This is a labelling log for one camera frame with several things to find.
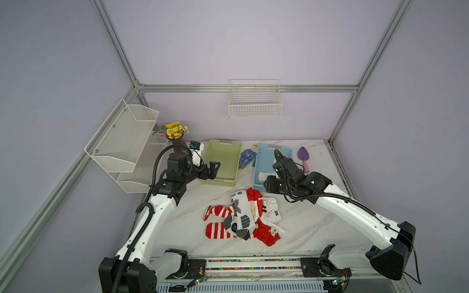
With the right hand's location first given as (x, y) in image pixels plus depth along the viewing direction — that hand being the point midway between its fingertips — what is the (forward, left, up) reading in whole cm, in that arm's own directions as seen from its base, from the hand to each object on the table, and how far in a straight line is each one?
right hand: (269, 186), depth 76 cm
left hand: (+8, +26, +6) cm, 28 cm away
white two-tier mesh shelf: (+15, +61, +11) cm, 64 cm away
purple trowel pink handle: (+35, -29, -20) cm, 49 cm away
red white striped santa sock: (-12, +24, -18) cm, 32 cm away
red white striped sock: (-4, +23, -14) cm, 27 cm away
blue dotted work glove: (+33, +8, -18) cm, 38 cm away
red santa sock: (-13, +2, -18) cm, 23 cm away
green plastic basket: (+38, +20, -21) cm, 48 cm away
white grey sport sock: (-10, +12, -13) cm, 21 cm away
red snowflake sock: (-3, +5, -11) cm, 12 cm away
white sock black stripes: (-1, -2, -15) cm, 15 cm away
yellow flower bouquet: (+30, +46, +7) cm, 56 cm away
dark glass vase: (+31, +46, -2) cm, 55 cm away
